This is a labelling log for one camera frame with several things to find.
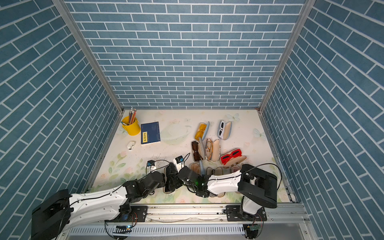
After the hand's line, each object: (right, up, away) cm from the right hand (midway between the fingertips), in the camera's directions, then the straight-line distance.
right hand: (170, 176), depth 79 cm
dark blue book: (-20, +21, +26) cm, 39 cm away
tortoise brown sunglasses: (+14, +8, +12) cm, 20 cm away
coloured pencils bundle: (-29, +34, +17) cm, 48 cm away
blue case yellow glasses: (+22, +27, +26) cm, 44 cm away
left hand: (-2, -3, +5) cm, 6 cm away
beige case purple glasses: (+37, +1, +9) cm, 38 cm away
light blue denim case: (+17, +3, +4) cm, 17 cm away
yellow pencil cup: (-30, +24, +23) cm, 45 cm away
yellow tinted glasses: (+16, +22, +26) cm, 38 cm away
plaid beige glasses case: (+26, +1, +8) cm, 27 cm away
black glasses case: (0, 0, -1) cm, 1 cm away
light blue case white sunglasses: (+33, +24, +26) cm, 48 cm away
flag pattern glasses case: (+24, +11, +17) cm, 32 cm away
